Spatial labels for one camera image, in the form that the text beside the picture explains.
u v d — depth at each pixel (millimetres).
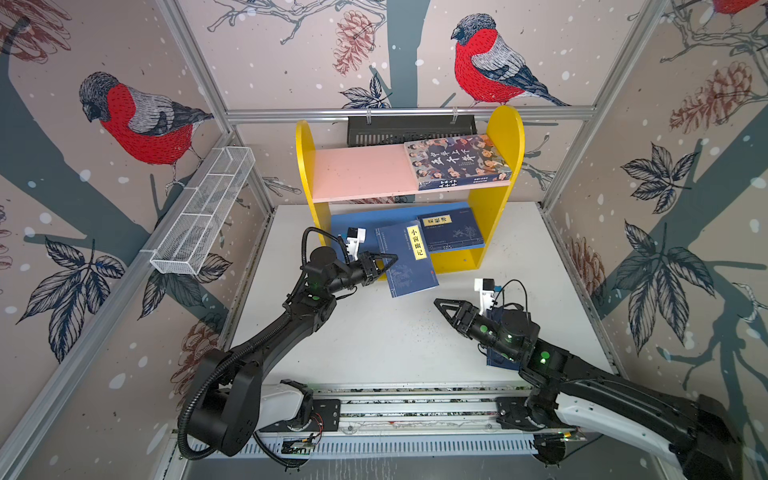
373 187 687
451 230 919
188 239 713
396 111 963
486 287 685
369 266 678
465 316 634
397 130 966
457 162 728
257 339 475
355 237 727
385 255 742
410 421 730
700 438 415
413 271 737
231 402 404
